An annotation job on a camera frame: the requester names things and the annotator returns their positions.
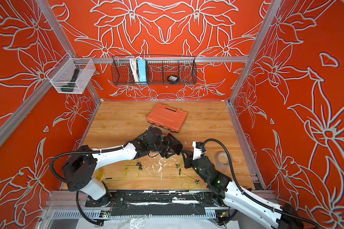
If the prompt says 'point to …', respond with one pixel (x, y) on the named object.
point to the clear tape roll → (221, 160)
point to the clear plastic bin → (71, 75)
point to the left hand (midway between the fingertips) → (181, 146)
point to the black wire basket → (158, 68)
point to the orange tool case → (170, 118)
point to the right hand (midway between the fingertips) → (182, 149)
